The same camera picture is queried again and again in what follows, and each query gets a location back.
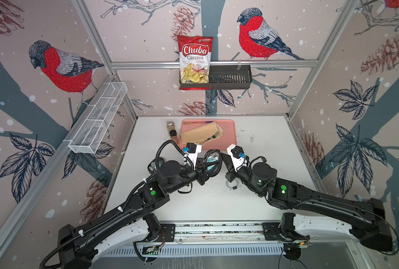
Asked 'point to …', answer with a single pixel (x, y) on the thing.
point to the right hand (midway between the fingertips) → (221, 152)
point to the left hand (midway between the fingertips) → (219, 162)
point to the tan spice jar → (170, 126)
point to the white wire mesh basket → (100, 117)
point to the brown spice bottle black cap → (173, 137)
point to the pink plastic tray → (228, 138)
